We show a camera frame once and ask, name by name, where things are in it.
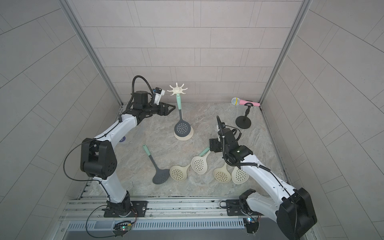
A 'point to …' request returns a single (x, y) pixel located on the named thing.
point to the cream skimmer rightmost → (239, 176)
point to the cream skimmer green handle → (199, 163)
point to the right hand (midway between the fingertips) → (215, 139)
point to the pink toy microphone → (236, 101)
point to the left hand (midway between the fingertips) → (173, 105)
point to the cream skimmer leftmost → (178, 173)
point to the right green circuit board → (252, 224)
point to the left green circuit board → (122, 228)
